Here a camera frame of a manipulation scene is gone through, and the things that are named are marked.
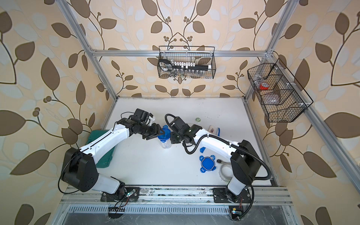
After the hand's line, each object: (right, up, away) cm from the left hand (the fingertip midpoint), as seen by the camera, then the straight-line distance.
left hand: (160, 132), depth 83 cm
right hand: (+8, -4, +1) cm, 9 cm away
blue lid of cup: (+3, -3, -1) cm, 4 cm away
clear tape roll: (+36, -24, -4) cm, 44 cm away
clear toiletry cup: (+4, -9, +4) cm, 10 cm away
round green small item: (+25, +6, +22) cm, 34 cm away
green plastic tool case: (-49, -4, +14) cm, 51 cm away
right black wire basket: (+67, +19, -9) cm, 70 cm away
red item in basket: (+61, +27, -2) cm, 67 cm away
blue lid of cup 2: (+29, -20, +2) cm, 35 cm away
